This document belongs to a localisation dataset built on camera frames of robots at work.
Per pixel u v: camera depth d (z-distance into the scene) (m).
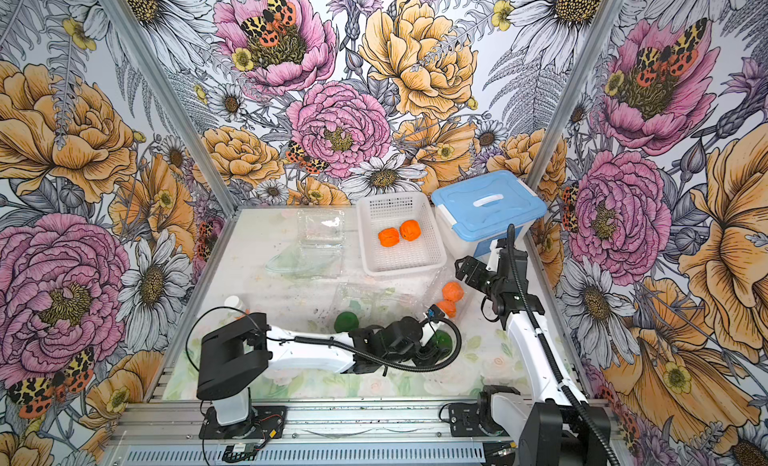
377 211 1.15
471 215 0.95
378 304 0.92
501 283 0.63
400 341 0.60
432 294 0.95
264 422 0.74
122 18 0.73
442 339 0.76
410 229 1.07
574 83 0.87
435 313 0.69
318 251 1.11
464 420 0.74
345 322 0.88
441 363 0.56
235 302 0.87
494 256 0.76
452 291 0.93
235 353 0.49
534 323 0.52
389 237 1.05
